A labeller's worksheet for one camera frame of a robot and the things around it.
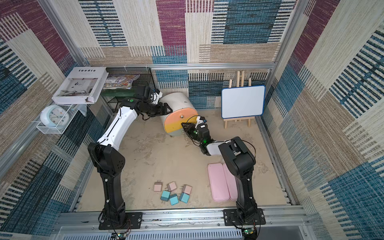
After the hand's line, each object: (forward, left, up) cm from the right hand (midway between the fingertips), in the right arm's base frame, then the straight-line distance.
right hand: (180, 122), depth 93 cm
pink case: (-32, -24, -15) cm, 43 cm away
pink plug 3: (-35, -4, -14) cm, 38 cm away
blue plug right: (-39, -2, -15) cm, 42 cm away
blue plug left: (-38, +8, -14) cm, 42 cm away
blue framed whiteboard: (+13, -40, +4) cm, 42 cm away
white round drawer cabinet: (+3, -2, +10) cm, 11 cm away
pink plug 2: (-33, +5, -15) cm, 37 cm away
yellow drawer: (-1, +1, -1) cm, 2 cm away
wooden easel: (+22, -39, +11) cm, 46 cm away
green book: (+16, +36, +11) cm, 41 cm away
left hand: (+2, +7, +9) cm, 12 cm away
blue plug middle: (-40, +3, -14) cm, 43 cm away
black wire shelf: (+22, +21, +17) cm, 35 cm away
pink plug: (-33, +12, -14) cm, 38 cm away
